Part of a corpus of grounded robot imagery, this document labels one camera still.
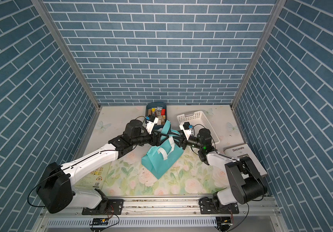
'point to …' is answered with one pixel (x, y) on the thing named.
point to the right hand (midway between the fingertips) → (174, 136)
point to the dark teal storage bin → (156, 104)
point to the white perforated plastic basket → (198, 122)
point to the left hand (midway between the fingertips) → (168, 136)
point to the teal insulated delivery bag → (160, 157)
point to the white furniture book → (235, 152)
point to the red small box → (163, 111)
